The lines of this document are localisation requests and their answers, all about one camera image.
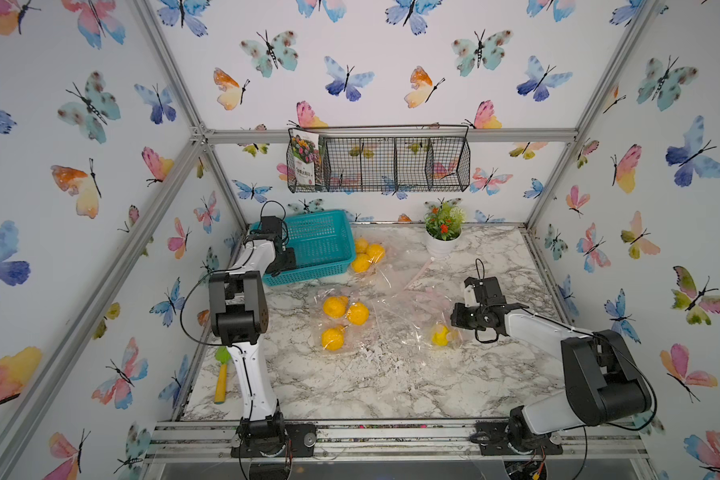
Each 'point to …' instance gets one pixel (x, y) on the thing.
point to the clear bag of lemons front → (339, 317)
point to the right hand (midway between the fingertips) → (455, 313)
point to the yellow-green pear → (439, 335)
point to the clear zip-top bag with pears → (413, 319)
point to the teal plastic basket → (323, 244)
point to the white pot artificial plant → (443, 227)
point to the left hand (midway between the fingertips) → (287, 259)
